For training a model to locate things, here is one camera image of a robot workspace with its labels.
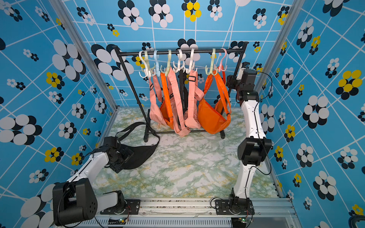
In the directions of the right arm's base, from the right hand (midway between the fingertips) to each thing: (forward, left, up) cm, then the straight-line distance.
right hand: (236, 76), depth 83 cm
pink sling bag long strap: (-20, +31, -29) cm, 46 cm away
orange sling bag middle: (-9, +12, -28) cm, 32 cm away
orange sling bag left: (-6, +43, -21) cm, 48 cm away
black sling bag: (-7, +31, -8) cm, 33 cm away
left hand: (-36, +64, -34) cm, 81 cm away
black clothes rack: (-17, +58, -38) cm, 71 cm away
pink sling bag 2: (-15, +26, -17) cm, 34 cm away
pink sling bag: (-14, +49, -16) cm, 53 cm away
